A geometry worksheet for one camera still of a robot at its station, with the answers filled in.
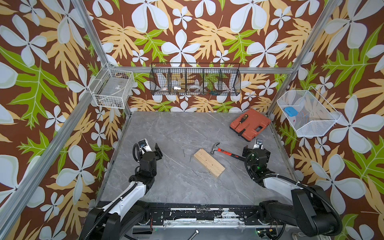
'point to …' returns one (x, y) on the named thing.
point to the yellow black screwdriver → (243, 119)
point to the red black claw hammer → (215, 148)
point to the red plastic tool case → (248, 125)
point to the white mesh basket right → (310, 115)
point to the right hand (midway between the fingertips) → (254, 147)
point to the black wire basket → (195, 79)
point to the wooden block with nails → (211, 165)
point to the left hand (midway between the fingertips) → (151, 144)
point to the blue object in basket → (291, 111)
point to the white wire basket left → (112, 88)
